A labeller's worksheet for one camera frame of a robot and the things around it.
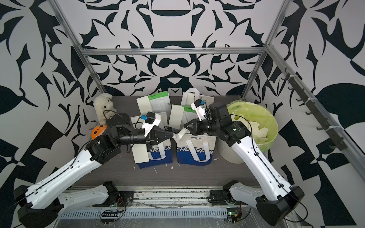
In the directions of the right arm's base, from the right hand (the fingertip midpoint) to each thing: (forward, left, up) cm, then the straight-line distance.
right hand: (185, 123), depth 67 cm
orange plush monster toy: (+9, +54, -21) cm, 59 cm away
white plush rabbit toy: (+22, +51, -13) cm, 57 cm away
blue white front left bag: (-8, +13, -14) cm, 21 cm away
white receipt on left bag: (-9, +22, -11) cm, 26 cm away
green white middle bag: (+12, -2, -9) cm, 15 cm away
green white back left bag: (+23, +15, -11) cm, 29 cm away
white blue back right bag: (+24, -5, -5) cm, 25 cm away
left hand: (-8, +6, +7) cm, 12 cm away
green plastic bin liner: (+10, -38, -6) cm, 40 cm away
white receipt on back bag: (+19, +24, -8) cm, 32 cm away
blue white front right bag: (-6, -6, -15) cm, 17 cm away
